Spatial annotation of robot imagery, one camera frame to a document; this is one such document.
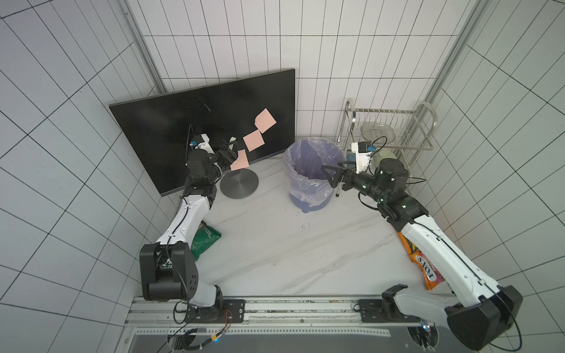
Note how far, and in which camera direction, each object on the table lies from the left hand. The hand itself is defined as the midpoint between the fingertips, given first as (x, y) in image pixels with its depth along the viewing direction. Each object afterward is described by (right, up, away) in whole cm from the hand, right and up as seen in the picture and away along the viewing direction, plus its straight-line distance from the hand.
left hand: (232, 148), depth 82 cm
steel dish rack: (+70, +9, +13) cm, 72 cm away
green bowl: (+68, 0, +24) cm, 72 cm away
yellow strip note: (0, +4, -1) cm, 4 cm away
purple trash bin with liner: (+28, -14, -7) cm, 32 cm away
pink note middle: (+7, +4, +4) cm, 9 cm away
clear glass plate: (+61, +9, +12) cm, 62 cm away
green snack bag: (-12, -35, +4) cm, 37 cm away
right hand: (+32, -7, -14) cm, 36 cm away
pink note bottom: (+2, -5, +6) cm, 8 cm away
